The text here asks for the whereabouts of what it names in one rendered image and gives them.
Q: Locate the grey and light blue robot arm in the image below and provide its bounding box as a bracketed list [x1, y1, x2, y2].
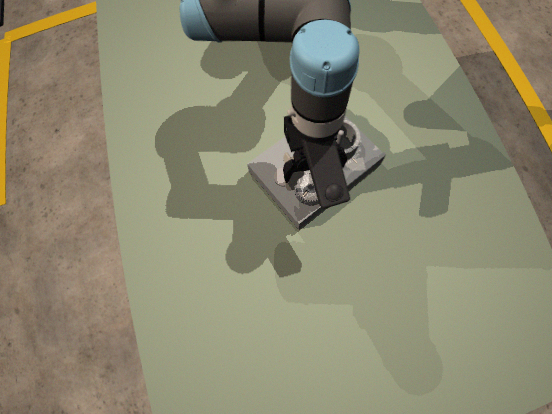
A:
[180, 0, 359, 209]

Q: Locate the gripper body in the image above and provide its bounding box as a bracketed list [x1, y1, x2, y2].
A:
[284, 116, 340, 171]

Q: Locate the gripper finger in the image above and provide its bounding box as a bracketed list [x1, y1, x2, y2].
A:
[338, 147, 347, 168]
[283, 152, 305, 191]

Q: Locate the grey toothed gear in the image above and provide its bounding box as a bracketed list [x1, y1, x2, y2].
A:
[295, 172, 319, 206]

